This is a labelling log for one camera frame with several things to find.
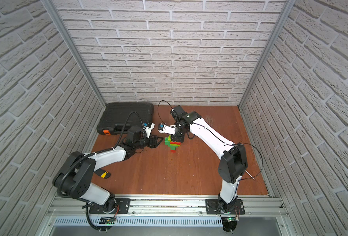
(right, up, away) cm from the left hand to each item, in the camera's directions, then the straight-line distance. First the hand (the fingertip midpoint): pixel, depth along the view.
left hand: (162, 136), depth 88 cm
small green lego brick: (+4, -2, -6) cm, 7 cm away
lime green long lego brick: (+8, -5, -2) cm, 10 cm away
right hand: (+10, +1, -4) cm, 11 cm away
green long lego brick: (+6, -7, 0) cm, 10 cm away
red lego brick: (+8, -4, -3) cm, 10 cm away
